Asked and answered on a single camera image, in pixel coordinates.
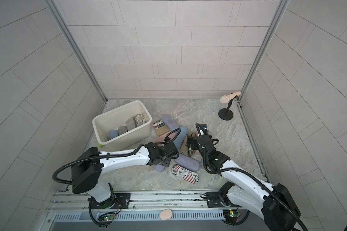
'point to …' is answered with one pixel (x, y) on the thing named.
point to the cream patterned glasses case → (139, 119)
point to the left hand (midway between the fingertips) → (168, 159)
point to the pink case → (161, 138)
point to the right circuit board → (231, 216)
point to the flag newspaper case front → (184, 173)
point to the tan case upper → (162, 130)
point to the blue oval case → (113, 133)
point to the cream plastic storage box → (115, 118)
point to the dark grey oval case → (122, 129)
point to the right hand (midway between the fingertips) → (193, 135)
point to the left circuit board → (106, 217)
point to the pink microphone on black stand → (226, 114)
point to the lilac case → (159, 168)
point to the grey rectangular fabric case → (130, 123)
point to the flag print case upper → (158, 123)
